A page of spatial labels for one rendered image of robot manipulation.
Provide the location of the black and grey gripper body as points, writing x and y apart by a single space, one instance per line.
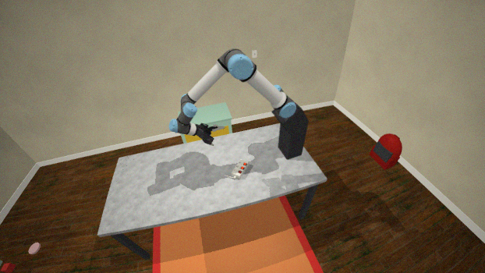
202 126

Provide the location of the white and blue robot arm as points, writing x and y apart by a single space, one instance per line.
241 68

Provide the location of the white power strip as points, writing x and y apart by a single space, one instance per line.
240 169

